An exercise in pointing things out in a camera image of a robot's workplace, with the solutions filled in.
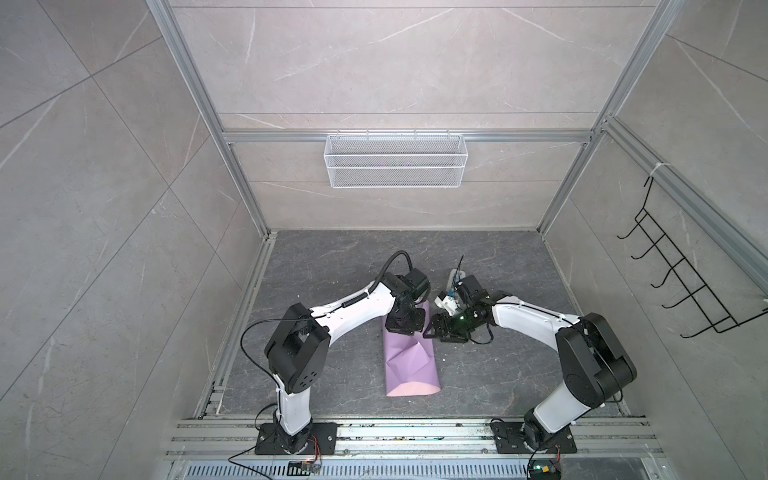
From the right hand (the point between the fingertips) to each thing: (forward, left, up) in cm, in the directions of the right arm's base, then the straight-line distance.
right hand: (433, 334), depth 87 cm
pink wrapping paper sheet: (-11, +8, +8) cm, 16 cm away
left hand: (0, +5, +4) cm, 6 cm away
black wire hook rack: (-11, -54, +28) cm, 62 cm away
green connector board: (-33, -23, -5) cm, 41 cm away
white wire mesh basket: (+52, +10, +26) cm, 59 cm away
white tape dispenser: (+21, -10, 0) cm, 23 cm away
